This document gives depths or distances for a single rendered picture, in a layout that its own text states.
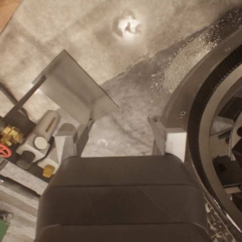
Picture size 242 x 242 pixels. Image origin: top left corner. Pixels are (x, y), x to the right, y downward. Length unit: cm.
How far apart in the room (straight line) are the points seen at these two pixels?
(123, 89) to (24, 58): 53
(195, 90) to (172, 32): 44
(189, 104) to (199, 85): 6
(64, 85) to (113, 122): 37
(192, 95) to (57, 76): 74
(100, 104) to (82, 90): 13
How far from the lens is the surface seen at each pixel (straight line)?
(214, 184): 36
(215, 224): 27
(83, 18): 86
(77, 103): 105
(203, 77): 48
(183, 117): 40
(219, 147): 91
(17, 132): 70
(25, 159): 68
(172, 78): 92
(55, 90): 106
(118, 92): 96
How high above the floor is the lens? 81
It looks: 48 degrees down
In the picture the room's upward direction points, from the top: 171 degrees counter-clockwise
